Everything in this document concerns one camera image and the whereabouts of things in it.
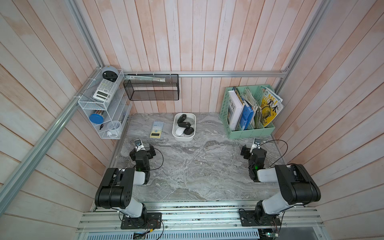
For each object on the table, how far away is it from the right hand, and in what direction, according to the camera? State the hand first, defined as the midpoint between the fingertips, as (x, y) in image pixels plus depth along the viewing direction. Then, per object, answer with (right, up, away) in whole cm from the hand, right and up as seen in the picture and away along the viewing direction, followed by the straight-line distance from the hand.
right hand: (252, 145), depth 94 cm
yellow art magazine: (+16, +26, +7) cm, 31 cm away
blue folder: (-3, +18, +1) cm, 19 cm away
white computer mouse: (-48, +9, +13) cm, 50 cm away
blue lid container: (-89, +16, -18) cm, 92 cm away
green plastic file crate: (-11, +7, +8) cm, 15 cm away
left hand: (-70, -1, -1) cm, 70 cm away
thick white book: (-12, +24, -3) cm, 27 cm away
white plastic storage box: (-51, +12, +16) cm, 55 cm away
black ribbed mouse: (-46, +19, +17) cm, 53 cm away
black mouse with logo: (-41, +9, +12) cm, 44 cm away
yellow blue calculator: (-66, +10, +16) cm, 68 cm away
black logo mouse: (-44, +14, +14) cm, 48 cm away
